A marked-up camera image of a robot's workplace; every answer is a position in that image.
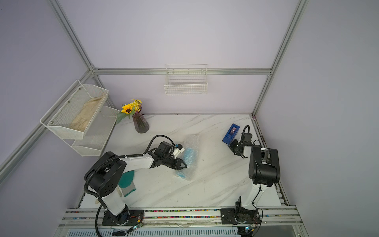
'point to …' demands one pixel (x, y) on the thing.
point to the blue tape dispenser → (231, 134)
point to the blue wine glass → (189, 159)
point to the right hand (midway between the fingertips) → (230, 146)
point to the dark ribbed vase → (140, 123)
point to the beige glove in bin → (86, 113)
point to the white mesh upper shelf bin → (71, 115)
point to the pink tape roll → (234, 129)
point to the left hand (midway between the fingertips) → (184, 167)
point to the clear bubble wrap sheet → (191, 145)
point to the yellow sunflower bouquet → (129, 109)
